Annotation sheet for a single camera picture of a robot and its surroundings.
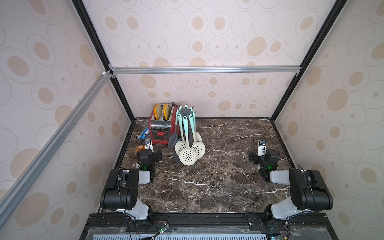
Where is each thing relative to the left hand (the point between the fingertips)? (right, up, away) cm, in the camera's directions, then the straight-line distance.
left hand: (153, 146), depth 93 cm
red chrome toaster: (+5, +10, +2) cm, 11 cm away
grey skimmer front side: (+15, +6, -8) cm, 18 cm away
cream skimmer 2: (+28, +6, +1) cm, 28 cm away
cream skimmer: (+29, 0, -6) cm, 29 cm away
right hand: (+66, -2, +1) cm, 66 cm away
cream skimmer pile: (+22, -6, -10) cm, 25 cm away
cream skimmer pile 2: (+18, 0, -6) cm, 19 cm away
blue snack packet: (-11, +7, +16) cm, 21 cm away
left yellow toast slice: (+2, +22, +4) cm, 23 cm away
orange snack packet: (-11, -2, +7) cm, 13 cm away
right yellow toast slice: (+7, +22, +3) cm, 23 cm away
